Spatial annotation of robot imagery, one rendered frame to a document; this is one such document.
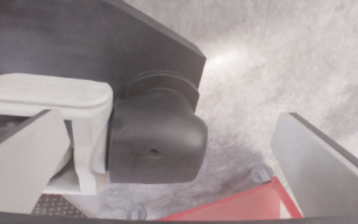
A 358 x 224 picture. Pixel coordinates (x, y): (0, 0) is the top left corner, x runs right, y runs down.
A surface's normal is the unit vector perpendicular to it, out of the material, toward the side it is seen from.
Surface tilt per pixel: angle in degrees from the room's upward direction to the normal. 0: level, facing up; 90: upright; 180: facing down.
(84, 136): 0
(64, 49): 0
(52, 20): 0
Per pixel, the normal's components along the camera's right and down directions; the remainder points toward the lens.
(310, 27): 0.14, 0.54
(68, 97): 0.19, -0.84
